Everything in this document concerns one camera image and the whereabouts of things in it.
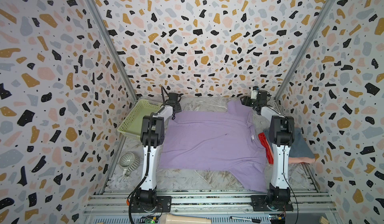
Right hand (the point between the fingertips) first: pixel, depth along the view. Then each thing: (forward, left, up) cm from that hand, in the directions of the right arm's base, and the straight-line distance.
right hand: (243, 94), depth 110 cm
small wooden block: (-75, -27, -9) cm, 80 cm away
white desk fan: (-49, +73, -9) cm, 88 cm away
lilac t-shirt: (-34, +14, -10) cm, 38 cm away
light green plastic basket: (-25, +77, -4) cm, 81 cm away
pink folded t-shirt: (-47, -22, -6) cm, 52 cm away
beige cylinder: (-75, +45, -4) cm, 88 cm away
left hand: (-6, +50, -6) cm, 50 cm away
